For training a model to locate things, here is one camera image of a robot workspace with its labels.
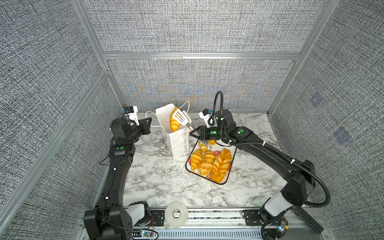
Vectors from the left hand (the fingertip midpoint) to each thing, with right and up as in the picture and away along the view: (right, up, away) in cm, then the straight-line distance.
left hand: (151, 118), depth 75 cm
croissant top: (+29, -11, -9) cm, 33 cm away
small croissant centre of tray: (+31, -22, +16) cm, 42 cm away
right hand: (+20, -7, -1) cm, 22 cm away
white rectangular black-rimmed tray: (+19, -29, +15) cm, 37 cm away
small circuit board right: (+62, -50, -6) cm, 80 cm away
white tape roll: (+12, -50, -3) cm, 52 cm away
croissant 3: (+24, -23, +15) cm, 36 cm away
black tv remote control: (+78, -50, -5) cm, 93 cm away
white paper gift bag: (+13, -12, +5) cm, 18 cm away
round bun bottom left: (+28, -28, +11) cm, 41 cm away
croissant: (+12, -3, -1) cm, 12 cm away
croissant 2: (+28, -18, +24) cm, 42 cm away
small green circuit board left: (-3, -55, -5) cm, 55 cm away
